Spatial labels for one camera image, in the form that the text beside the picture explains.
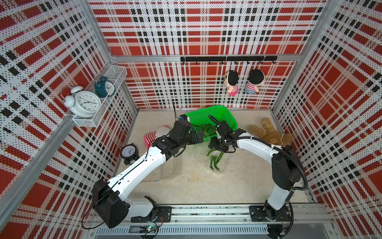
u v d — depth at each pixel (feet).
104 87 2.35
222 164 2.99
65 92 1.94
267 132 3.23
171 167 2.94
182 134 1.89
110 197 1.26
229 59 2.96
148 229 2.27
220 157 3.05
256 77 3.14
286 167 1.55
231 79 3.09
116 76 2.98
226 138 2.14
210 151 2.94
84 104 2.05
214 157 3.05
